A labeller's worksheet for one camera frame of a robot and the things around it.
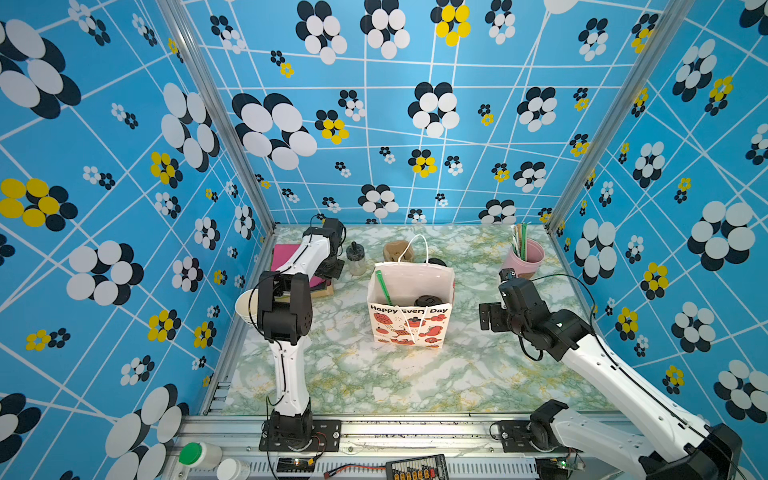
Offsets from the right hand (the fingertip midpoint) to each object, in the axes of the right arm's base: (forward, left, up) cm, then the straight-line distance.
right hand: (498, 308), depth 79 cm
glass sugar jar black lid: (+24, +41, -5) cm, 48 cm away
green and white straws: (+24, -12, 0) cm, 27 cm away
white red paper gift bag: (+5, +23, -5) cm, 24 cm away
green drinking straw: (+6, +31, +6) cm, 32 cm away
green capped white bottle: (-33, +70, -6) cm, 77 cm away
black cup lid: (+4, +19, -3) cm, 19 cm away
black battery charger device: (-34, +19, -15) cm, 41 cm away
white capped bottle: (-35, +63, -8) cm, 73 cm away
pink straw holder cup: (+22, -18, -5) cm, 28 cm away
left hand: (+18, +51, -9) cm, 55 cm away
